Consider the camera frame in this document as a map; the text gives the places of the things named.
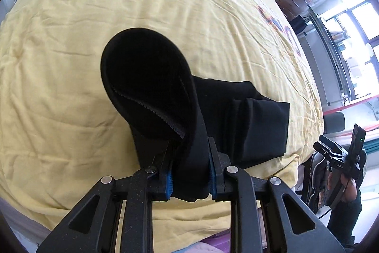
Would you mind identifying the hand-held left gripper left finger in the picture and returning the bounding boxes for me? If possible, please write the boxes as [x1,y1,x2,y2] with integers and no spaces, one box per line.
[37,139,174,253]

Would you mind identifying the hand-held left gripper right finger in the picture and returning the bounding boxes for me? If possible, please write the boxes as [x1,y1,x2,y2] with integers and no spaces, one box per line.
[207,137,334,253]

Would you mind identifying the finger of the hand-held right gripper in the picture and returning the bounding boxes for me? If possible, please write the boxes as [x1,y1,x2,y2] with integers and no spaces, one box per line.
[313,134,347,166]

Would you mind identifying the black pants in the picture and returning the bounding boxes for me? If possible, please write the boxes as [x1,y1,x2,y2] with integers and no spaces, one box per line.
[100,28,291,202]

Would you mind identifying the person's right forearm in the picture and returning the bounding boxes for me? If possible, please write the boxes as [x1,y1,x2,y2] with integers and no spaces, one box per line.
[326,198,365,249]

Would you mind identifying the person's right hand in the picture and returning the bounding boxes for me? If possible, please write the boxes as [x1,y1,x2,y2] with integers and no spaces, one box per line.
[340,174,360,202]

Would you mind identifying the grey office chair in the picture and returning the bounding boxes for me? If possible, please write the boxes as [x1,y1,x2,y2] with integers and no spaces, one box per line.
[323,111,346,135]

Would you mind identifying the black chair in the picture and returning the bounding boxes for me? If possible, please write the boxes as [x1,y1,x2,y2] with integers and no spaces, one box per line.
[302,149,335,212]

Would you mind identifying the purple cloth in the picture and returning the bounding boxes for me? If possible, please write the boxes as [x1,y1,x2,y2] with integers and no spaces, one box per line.
[166,230,235,253]

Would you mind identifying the white round lamp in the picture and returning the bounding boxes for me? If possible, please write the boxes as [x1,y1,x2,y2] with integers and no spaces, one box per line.
[365,44,375,65]

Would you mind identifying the glass desk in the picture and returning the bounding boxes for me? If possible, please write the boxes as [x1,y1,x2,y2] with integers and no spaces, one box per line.
[306,4,356,102]

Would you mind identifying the black bag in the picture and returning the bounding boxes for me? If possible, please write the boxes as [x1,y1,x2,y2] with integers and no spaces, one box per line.
[292,16,310,35]

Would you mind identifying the window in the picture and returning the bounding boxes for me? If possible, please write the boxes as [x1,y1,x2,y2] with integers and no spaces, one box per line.
[323,0,379,99]

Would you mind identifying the yellow printed blanket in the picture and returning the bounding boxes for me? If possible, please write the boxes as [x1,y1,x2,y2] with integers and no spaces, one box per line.
[0,0,325,237]

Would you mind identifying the red metal frame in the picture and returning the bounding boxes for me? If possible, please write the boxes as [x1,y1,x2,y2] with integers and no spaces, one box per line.
[323,97,379,116]

